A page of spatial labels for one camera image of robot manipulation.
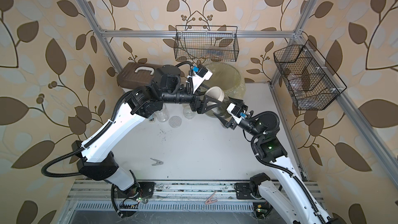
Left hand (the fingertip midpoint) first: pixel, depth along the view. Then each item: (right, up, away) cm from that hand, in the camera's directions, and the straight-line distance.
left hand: (213, 93), depth 55 cm
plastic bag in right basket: (+49, +2, +20) cm, 53 cm away
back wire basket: (+2, +33, +44) cm, 55 cm away
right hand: (+4, -4, +9) cm, 10 cm away
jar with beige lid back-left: (-15, -11, +50) cm, 53 cm away
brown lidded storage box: (-47, +13, +44) cm, 65 cm away
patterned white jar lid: (-23, -17, +44) cm, 52 cm away
